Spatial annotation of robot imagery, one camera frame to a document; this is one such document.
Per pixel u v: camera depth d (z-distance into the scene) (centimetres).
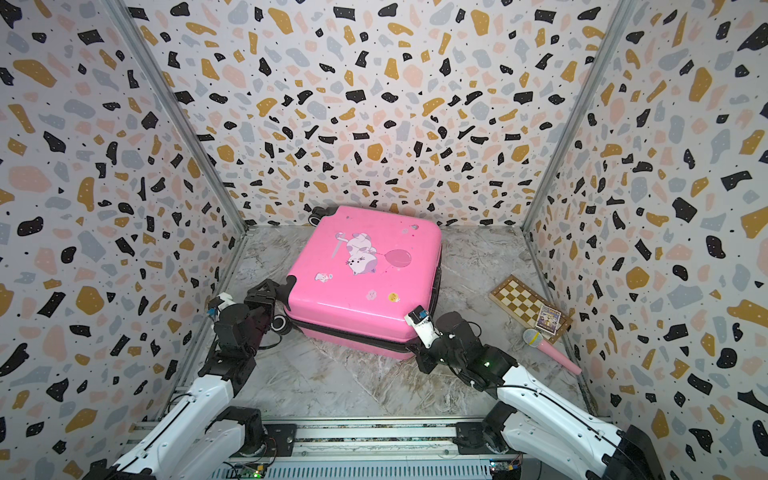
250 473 71
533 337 88
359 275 80
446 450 73
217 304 70
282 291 76
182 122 88
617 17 72
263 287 77
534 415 49
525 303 97
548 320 92
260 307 65
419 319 67
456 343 58
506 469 71
